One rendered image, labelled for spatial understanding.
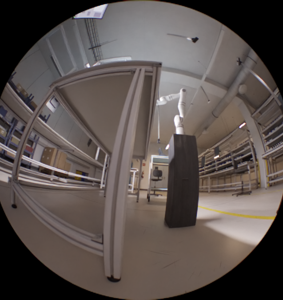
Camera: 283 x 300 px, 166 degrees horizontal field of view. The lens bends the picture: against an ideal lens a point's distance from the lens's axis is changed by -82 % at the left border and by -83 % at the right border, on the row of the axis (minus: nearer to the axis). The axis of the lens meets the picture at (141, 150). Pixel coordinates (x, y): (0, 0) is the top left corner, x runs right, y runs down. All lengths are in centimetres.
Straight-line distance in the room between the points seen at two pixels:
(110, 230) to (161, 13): 369
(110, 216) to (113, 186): 7
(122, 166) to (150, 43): 341
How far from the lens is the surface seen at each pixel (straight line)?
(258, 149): 422
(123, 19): 357
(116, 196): 24
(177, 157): 86
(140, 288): 41
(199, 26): 371
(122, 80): 73
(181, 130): 109
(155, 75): 63
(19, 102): 158
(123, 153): 23
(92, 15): 155
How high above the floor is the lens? 36
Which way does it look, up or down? 21 degrees up
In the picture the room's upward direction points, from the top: 6 degrees clockwise
